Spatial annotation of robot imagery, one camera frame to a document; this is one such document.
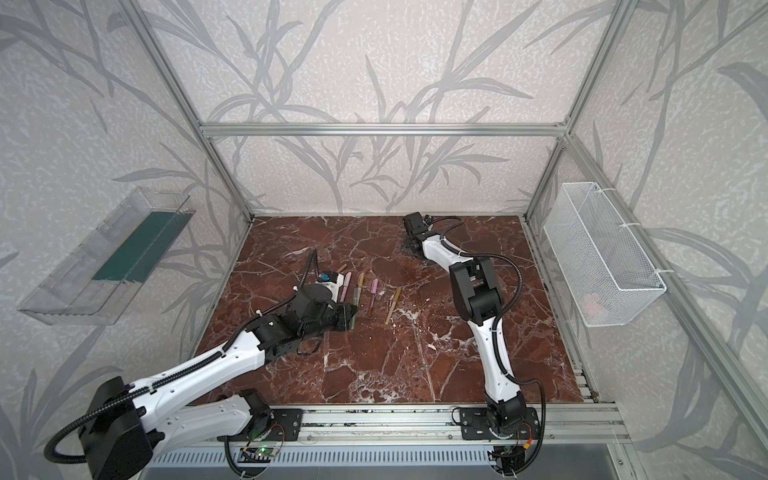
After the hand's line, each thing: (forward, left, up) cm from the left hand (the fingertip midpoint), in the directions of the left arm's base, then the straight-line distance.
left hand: (361, 301), depth 79 cm
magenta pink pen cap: (+14, -1, -15) cm, 20 cm away
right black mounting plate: (-27, -29, -13) cm, 42 cm away
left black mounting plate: (-27, +17, -14) cm, 35 cm away
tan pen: (+12, +4, -16) cm, 20 cm away
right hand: (+32, -15, -12) cm, 38 cm away
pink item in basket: (-4, -58, +6) cm, 58 cm away
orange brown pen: (+4, -7, -15) cm, 17 cm away
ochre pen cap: (+11, -9, -16) cm, 21 cm away
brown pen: (+21, +11, -16) cm, 28 cm away
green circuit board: (-33, +25, -17) cm, 45 cm away
